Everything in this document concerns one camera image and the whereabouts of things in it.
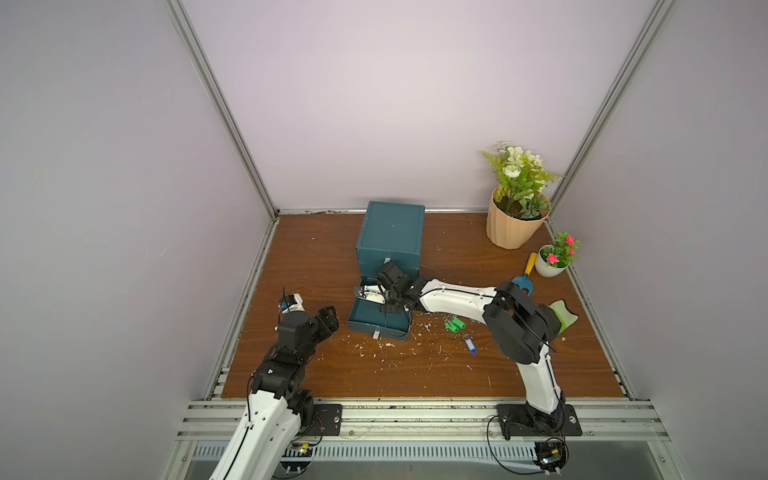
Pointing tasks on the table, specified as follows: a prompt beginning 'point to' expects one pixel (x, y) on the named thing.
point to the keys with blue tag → (471, 345)
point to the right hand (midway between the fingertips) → (382, 283)
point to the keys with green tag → (453, 324)
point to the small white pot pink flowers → (552, 260)
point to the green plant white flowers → (522, 178)
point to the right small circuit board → (551, 454)
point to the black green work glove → (560, 317)
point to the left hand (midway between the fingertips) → (330, 311)
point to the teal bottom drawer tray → (367, 315)
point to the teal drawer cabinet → (391, 233)
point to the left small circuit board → (297, 450)
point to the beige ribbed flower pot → (509, 232)
